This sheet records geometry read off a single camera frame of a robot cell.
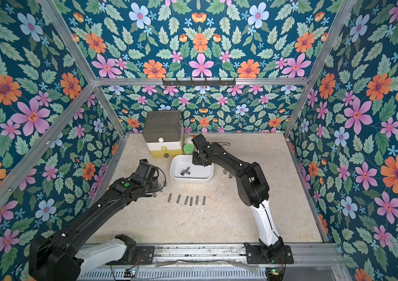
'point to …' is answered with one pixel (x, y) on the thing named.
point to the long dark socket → (177, 202)
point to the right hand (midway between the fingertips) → (197, 160)
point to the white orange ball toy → (188, 139)
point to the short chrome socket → (225, 171)
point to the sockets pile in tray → (185, 171)
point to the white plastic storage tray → (198, 173)
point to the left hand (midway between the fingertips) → (156, 182)
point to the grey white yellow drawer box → (163, 133)
